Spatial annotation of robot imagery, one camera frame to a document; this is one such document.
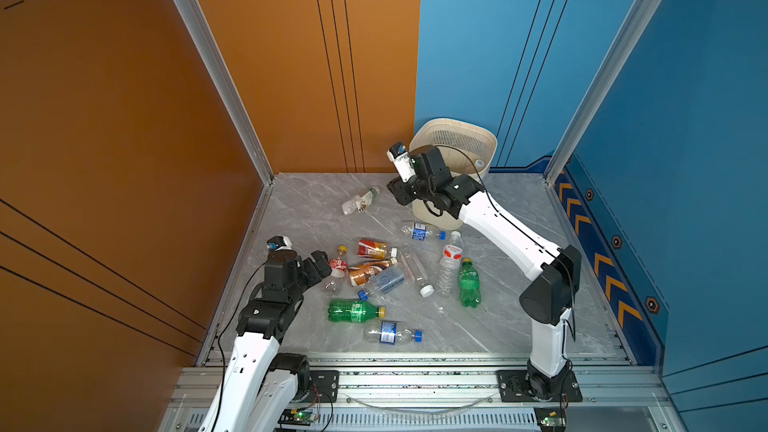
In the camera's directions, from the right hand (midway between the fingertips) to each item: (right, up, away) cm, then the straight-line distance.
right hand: (393, 181), depth 82 cm
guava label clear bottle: (+8, -28, +9) cm, 30 cm away
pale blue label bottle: (-2, -29, +5) cm, 30 cm away
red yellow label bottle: (-5, -21, +11) cm, 24 cm away
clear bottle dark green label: (+28, +6, +13) cm, 31 cm away
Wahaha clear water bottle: (+17, -26, +9) cm, 32 cm away
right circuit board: (+38, -58, -11) cm, 70 cm away
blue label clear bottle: (+9, -15, +15) cm, 23 cm away
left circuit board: (-22, -57, -12) cm, 62 cm away
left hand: (-21, -21, -4) cm, 30 cm away
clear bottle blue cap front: (0, -40, -5) cm, 40 cm away
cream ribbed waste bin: (+26, +13, +18) cm, 34 cm away
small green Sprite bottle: (+22, -30, +5) cm, 38 cm away
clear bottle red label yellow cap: (-17, -25, +7) cm, 31 cm away
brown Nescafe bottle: (-10, -27, +5) cm, 29 cm away
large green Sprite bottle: (-11, -36, -1) cm, 37 cm away
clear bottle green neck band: (-11, -5, +17) cm, 21 cm away
